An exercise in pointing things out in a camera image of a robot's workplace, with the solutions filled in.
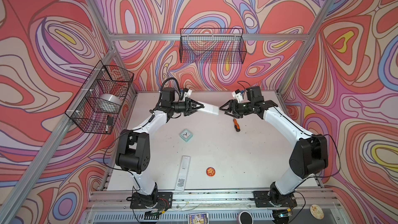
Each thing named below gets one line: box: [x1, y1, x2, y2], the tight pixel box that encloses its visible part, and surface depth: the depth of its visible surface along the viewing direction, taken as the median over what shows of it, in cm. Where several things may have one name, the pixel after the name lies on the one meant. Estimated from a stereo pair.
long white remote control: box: [174, 155, 192, 192], surface depth 83 cm
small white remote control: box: [196, 101, 220, 116], surface depth 82 cm
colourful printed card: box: [187, 212, 210, 224], surface depth 69 cm
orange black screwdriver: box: [233, 118, 241, 133], surface depth 100 cm
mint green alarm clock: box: [179, 128, 194, 143], surface depth 95 cm
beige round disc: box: [309, 204, 325, 220], surface depth 72 cm
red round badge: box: [205, 166, 216, 177], surface depth 84 cm
